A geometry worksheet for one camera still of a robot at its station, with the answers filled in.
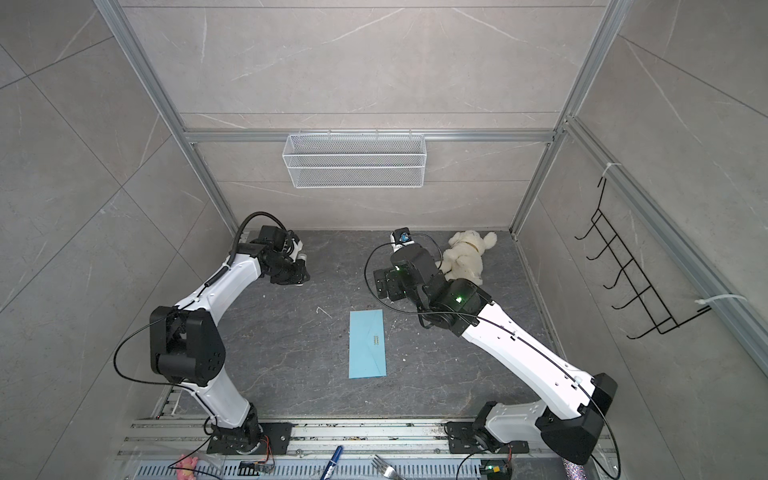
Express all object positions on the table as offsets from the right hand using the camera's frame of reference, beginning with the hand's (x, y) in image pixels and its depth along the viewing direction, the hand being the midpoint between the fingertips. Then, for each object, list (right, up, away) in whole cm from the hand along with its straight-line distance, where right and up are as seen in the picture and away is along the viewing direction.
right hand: (396, 266), depth 70 cm
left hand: (-28, -2, +21) cm, 35 cm away
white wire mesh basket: (-14, +35, +30) cm, 48 cm away
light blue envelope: (-9, -25, +20) cm, 33 cm away
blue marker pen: (-15, -47, -1) cm, 49 cm away
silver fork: (-2, -48, -2) cm, 48 cm away
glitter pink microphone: (+41, -47, -3) cm, 63 cm away
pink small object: (-43, -40, -10) cm, 60 cm away
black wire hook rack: (+53, -11, -12) cm, 55 cm away
